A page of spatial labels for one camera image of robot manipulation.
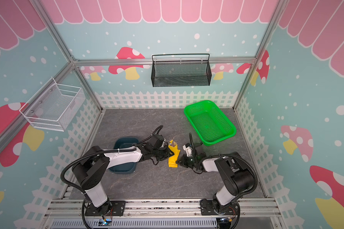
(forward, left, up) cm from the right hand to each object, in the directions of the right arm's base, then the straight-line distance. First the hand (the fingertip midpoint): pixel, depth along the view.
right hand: (175, 161), depth 89 cm
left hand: (+2, +1, +3) cm, 4 cm away
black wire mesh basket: (+53, -2, +31) cm, 62 cm away
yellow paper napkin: (+1, +2, +1) cm, 2 cm away
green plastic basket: (+30, -28, -2) cm, 42 cm away
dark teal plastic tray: (-5, +27, +4) cm, 28 cm away
